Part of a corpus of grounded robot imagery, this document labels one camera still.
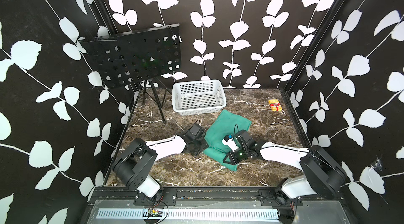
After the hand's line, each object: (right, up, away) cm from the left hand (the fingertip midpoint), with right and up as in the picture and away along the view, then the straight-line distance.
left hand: (208, 144), depth 88 cm
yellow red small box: (+48, +22, +22) cm, 57 cm away
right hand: (+8, -6, -5) cm, 12 cm away
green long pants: (+9, +11, +10) cm, 17 cm away
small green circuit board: (-25, -26, -18) cm, 41 cm away
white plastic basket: (-7, +29, +26) cm, 39 cm away
